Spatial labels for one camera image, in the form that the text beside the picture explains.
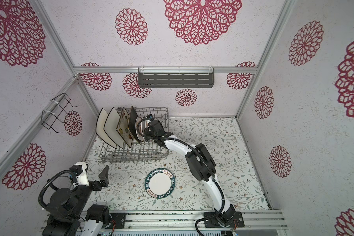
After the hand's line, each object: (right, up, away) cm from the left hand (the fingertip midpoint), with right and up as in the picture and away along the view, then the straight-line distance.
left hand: (98, 168), depth 66 cm
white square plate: (-6, +19, +27) cm, 33 cm away
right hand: (+16, +20, +29) cm, 38 cm away
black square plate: (+5, +26, +35) cm, 44 cm away
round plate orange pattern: (+9, +25, +37) cm, 45 cm away
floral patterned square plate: (+1, +19, +28) cm, 34 cm away
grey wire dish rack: (+14, +3, +34) cm, 37 cm away
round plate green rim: (+25, -14, +20) cm, 35 cm away
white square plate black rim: (-11, +18, +22) cm, 30 cm away
